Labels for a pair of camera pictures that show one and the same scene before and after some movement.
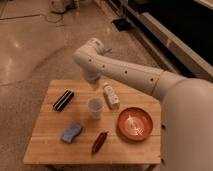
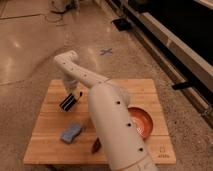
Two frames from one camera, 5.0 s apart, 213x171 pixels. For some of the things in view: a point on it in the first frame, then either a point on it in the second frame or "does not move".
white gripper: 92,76 to 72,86
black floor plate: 122,24 does not move
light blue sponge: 69,132 does not move
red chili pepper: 99,142 does not move
